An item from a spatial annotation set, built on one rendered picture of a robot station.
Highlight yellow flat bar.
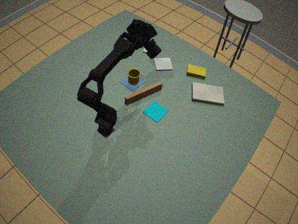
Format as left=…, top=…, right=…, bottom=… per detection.
left=187, top=64, right=206, bottom=80

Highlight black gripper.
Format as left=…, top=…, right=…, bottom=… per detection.
left=126, top=23, right=161, bottom=59

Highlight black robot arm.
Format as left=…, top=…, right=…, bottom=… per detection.
left=77, top=20, right=157, bottom=138

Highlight yellow cup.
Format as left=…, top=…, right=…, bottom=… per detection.
left=127, top=69, right=141, bottom=85

